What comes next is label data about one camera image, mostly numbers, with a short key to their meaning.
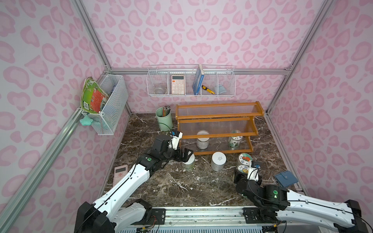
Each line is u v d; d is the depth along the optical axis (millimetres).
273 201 512
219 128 1110
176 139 693
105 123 729
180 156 666
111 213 404
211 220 721
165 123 1014
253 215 724
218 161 833
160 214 735
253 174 652
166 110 1001
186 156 678
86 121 627
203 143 926
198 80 878
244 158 854
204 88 974
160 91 955
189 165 835
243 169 751
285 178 838
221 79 998
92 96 722
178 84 932
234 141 930
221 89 1007
